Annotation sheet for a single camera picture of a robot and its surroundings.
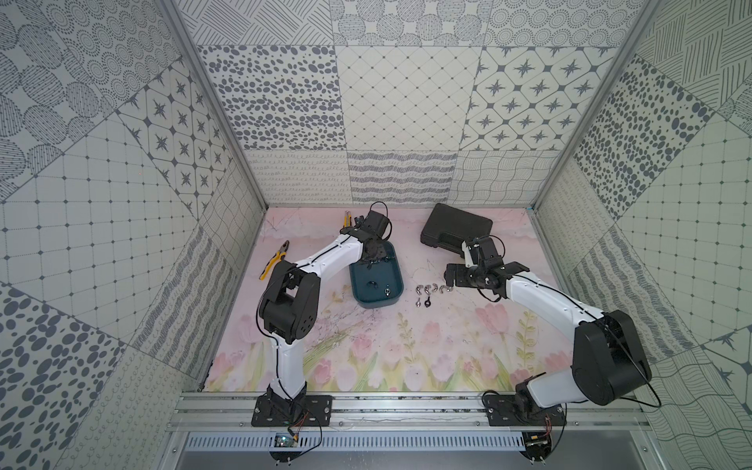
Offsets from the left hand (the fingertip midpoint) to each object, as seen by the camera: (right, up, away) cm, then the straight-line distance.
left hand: (375, 248), depth 96 cm
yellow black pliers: (-36, -4, +8) cm, 37 cm away
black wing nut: (+17, -18, -3) cm, 25 cm away
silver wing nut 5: (+14, -18, -3) cm, 23 cm away
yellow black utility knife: (-12, +10, +18) cm, 24 cm away
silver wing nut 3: (+14, -14, 0) cm, 20 cm away
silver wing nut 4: (+17, -14, 0) cm, 22 cm away
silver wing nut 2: (+21, -13, +2) cm, 25 cm away
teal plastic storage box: (+1, -13, +2) cm, 13 cm away
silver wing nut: (+22, -14, +1) cm, 26 cm away
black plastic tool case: (+27, +7, +12) cm, 30 cm away
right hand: (+27, -9, -6) cm, 29 cm away
